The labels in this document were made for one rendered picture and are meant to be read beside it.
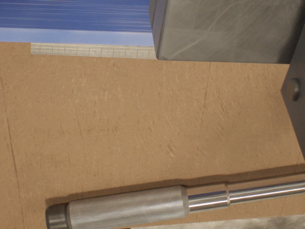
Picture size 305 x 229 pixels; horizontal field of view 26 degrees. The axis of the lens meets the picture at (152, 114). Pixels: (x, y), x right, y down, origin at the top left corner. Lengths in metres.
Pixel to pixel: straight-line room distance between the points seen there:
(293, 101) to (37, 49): 0.39
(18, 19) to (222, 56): 0.23
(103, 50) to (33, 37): 0.17
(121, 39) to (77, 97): 0.20
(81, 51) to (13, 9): 0.16
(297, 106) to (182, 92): 0.42
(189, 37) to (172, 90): 0.42
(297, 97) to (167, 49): 0.03
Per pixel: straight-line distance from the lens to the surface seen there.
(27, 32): 0.38
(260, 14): 0.16
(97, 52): 0.54
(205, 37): 0.16
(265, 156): 0.67
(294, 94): 0.17
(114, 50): 0.54
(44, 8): 0.39
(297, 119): 0.17
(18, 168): 0.65
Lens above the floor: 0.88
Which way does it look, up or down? 44 degrees down
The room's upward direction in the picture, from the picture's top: 172 degrees clockwise
